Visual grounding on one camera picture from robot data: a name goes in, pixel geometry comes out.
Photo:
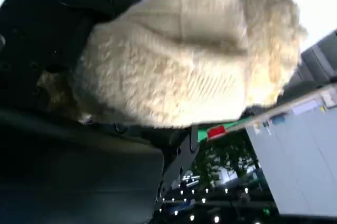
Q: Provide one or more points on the grey metal cabinet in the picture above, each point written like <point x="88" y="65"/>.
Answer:
<point x="300" y="155"/>

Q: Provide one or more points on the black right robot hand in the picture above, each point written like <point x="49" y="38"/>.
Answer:
<point x="65" y="160"/>

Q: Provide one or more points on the green cloth table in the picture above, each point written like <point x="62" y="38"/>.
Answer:
<point x="231" y="125"/>

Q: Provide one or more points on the beige towel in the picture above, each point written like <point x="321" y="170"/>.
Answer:
<point x="184" y="63"/>

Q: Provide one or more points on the dark grey machine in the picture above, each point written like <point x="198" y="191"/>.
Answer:
<point x="318" y="58"/>

